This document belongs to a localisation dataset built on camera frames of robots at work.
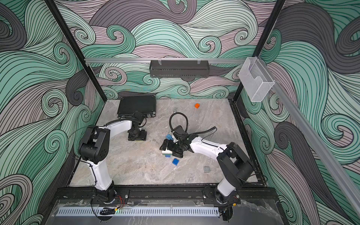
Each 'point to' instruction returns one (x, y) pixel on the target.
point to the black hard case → (146, 104)
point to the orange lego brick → (197, 105)
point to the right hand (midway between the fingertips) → (163, 153)
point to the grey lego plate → (206, 169)
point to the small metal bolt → (175, 108)
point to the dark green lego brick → (167, 154)
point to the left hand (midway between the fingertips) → (140, 137)
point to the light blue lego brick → (169, 137)
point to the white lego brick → (167, 152)
